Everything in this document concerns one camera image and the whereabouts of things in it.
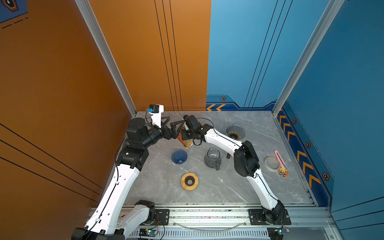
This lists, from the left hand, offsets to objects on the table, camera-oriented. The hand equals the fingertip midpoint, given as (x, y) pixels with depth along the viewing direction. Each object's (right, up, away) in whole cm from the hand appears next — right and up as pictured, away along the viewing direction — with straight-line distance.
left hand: (176, 118), depth 66 cm
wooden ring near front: (+5, -35, +19) cm, 40 cm away
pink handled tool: (+60, -30, +21) cm, 70 cm away
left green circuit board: (-14, -54, +5) cm, 56 cm away
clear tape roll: (+57, -27, +27) cm, 68 cm away
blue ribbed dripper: (-2, -23, +29) cm, 37 cm away
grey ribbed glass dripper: (+32, -7, +24) cm, 41 cm away
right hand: (-1, -9, +30) cm, 31 cm away
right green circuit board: (+46, -54, +4) cm, 71 cm away
